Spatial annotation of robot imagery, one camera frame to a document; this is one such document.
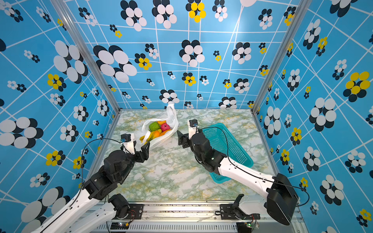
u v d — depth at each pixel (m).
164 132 0.99
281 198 0.39
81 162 0.86
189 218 0.72
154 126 1.02
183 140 0.65
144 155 0.63
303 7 0.68
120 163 0.50
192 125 0.62
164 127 1.02
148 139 0.99
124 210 0.68
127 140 0.57
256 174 0.46
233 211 0.65
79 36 0.79
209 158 0.56
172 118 0.84
